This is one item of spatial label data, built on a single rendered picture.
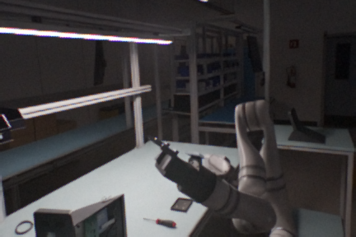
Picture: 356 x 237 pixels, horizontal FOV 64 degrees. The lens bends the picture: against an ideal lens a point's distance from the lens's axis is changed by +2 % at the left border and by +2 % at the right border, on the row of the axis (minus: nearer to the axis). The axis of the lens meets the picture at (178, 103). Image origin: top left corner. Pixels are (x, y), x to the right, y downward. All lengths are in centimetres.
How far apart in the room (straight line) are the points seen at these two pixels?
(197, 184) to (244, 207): 14
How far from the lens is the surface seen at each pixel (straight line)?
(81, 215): 111
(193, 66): 356
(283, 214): 101
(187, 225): 136
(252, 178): 76
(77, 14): 128
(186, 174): 59
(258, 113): 87
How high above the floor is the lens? 174
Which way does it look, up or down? 9 degrees down
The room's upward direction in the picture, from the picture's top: 3 degrees counter-clockwise
